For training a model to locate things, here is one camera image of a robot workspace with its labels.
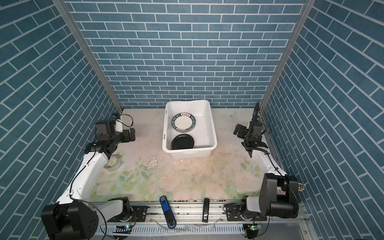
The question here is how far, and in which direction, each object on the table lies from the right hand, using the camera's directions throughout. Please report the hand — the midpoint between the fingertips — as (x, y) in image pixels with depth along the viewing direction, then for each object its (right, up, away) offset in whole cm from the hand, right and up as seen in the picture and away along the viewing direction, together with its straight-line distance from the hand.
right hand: (242, 126), depth 89 cm
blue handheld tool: (-39, -43, -21) cm, 62 cm away
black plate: (-37, -10, +8) cm, 39 cm away
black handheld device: (-23, -41, -16) cm, 50 cm away
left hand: (-66, -2, -8) cm, 67 cm away
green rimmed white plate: (-38, +2, +22) cm, 44 cm away
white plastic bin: (-23, -6, +18) cm, 30 cm away
